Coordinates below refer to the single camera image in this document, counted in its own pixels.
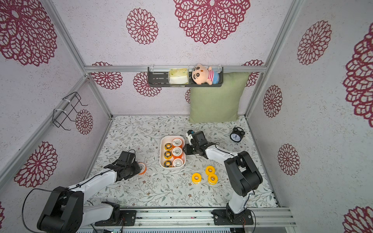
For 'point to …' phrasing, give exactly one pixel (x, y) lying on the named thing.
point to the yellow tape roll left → (196, 181)
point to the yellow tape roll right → (212, 182)
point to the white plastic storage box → (164, 140)
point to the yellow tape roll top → (208, 173)
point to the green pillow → (219, 104)
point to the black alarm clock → (237, 134)
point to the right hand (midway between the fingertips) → (183, 147)
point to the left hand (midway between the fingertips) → (139, 169)
